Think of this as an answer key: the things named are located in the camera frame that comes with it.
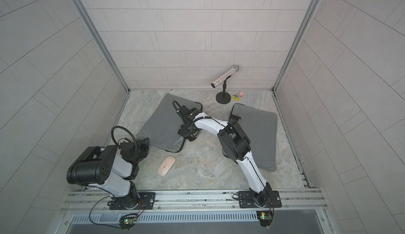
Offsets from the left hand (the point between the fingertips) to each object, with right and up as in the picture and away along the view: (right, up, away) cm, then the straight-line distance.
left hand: (153, 135), depth 92 cm
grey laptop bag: (+3, +5, +2) cm, 6 cm away
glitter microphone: (+49, +41, +7) cm, 64 cm away
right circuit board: (+58, -31, -24) cm, 70 cm away
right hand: (+20, +1, +4) cm, 20 cm away
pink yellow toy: (+53, +23, +20) cm, 61 cm away
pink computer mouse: (+11, -13, -12) cm, 20 cm away
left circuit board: (-1, -29, -28) cm, 40 cm away
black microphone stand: (+43, +23, +20) cm, 53 cm away
